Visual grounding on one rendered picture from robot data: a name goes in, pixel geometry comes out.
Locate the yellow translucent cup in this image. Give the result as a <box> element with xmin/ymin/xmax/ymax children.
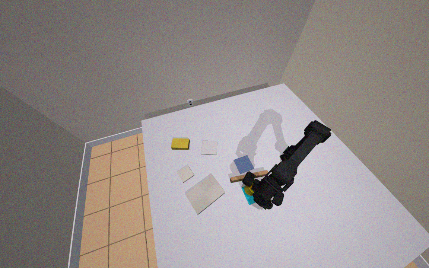
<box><xmin>244</xmin><ymin>183</ymin><xmax>254</xmax><ymax>196</ymax></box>

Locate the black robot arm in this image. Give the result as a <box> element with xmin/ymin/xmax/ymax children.
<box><xmin>253</xmin><ymin>120</ymin><xmax>331</xmax><ymax>209</ymax></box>

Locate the yellow block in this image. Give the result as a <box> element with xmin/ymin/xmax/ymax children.
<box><xmin>171</xmin><ymin>138</ymin><xmax>190</xmax><ymax>150</ymax></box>

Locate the tan wooden flat bar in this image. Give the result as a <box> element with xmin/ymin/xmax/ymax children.
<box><xmin>230</xmin><ymin>170</ymin><xmax>268</xmax><ymax>183</ymax></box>

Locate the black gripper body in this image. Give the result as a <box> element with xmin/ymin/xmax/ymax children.
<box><xmin>242</xmin><ymin>172</ymin><xmax>284</xmax><ymax>206</ymax></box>

